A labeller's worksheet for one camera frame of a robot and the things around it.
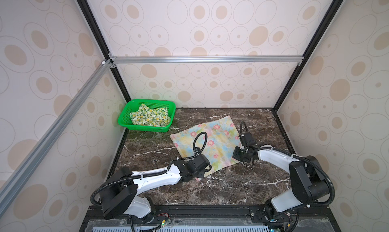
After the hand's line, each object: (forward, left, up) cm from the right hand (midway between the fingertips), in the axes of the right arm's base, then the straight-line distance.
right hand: (239, 155), depth 93 cm
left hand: (-12, +21, +5) cm, 24 cm away
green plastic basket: (+21, +78, +6) cm, 81 cm away
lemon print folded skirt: (+28, +65, +3) cm, 71 cm away
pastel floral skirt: (+11, +14, 0) cm, 18 cm away
